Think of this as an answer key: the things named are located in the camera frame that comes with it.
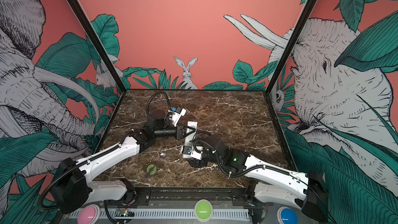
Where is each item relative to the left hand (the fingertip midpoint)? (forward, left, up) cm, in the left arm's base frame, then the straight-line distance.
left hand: (194, 129), depth 71 cm
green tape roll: (-11, +23, -24) cm, 35 cm away
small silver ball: (-2, +19, -24) cm, 31 cm away
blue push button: (-33, -41, -23) cm, 58 cm away
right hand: (-7, +3, -4) cm, 9 cm away
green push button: (-29, -3, -22) cm, 37 cm away
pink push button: (-29, +47, -20) cm, 59 cm away
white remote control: (-3, +3, -4) cm, 6 cm away
